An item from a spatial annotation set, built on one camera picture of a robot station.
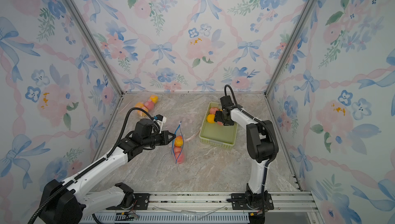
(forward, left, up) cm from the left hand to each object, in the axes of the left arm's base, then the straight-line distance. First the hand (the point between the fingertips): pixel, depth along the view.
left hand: (177, 135), depth 78 cm
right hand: (+20, -26, -12) cm, 35 cm away
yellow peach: (+36, +21, -11) cm, 43 cm away
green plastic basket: (+10, -22, -16) cm, 29 cm away
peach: (-3, +1, -10) cm, 11 cm away
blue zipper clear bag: (+3, 0, -1) cm, 3 cm away
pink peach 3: (+26, -20, -11) cm, 35 cm away
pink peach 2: (+30, +23, -11) cm, 40 cm away
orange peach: (+1, 0, -9) cm, 9 cm away
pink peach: (-5, -1, -17) cm, 18 cm away
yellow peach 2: (+30, +29, -12) cm, 43 cm away
